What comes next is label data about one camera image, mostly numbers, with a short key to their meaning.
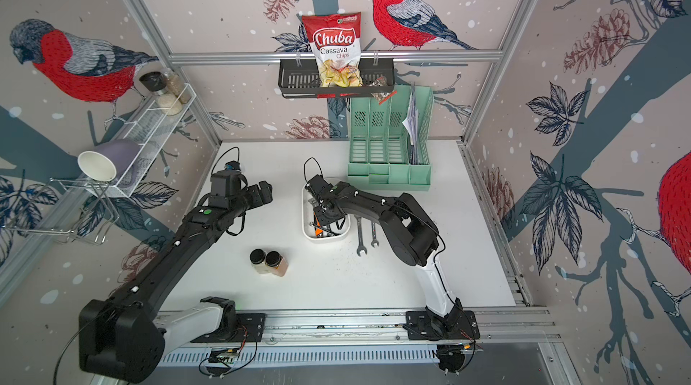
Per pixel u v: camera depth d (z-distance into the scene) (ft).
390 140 3.98
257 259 2.51
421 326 2.39
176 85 2.81
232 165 2.40
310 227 3.03
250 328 2.40
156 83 2.56
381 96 2.95
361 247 2.93
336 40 2.65
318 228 3.03
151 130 2.67
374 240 2.96
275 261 2.53
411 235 1.73
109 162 2.01
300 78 3.12
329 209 2.28
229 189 2.07
